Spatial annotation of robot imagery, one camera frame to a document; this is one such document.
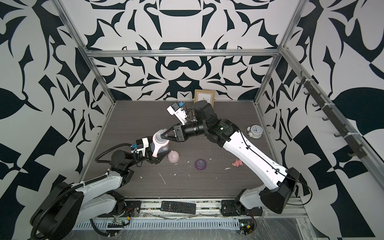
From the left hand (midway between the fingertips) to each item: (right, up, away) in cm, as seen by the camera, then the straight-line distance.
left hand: (164, 140), depth 70 cm
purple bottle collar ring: (+18, -16, +17) cm, 29 cm away
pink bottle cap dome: (+2, -12, +17) cm, 21 cm away
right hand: (+2, +4, -11) cm, 12 cm away
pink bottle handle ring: (-1, -1, -10) cm, 10 cm away
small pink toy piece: (+39, -15, +17) cm, 46 cm away
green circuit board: (+38, -40, +1) cm, 56 cm away
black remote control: (+6, -33, +4) cm, 34 cm away
